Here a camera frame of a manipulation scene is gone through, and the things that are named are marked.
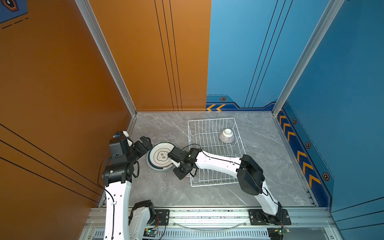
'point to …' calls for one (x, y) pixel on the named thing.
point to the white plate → (157, 158)
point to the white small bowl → (226, 136)
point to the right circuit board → (277, 233)
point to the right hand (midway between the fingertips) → (177, 174)
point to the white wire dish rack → (203, 135)
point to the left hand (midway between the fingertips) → (143, 141)
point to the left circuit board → (151, 232)
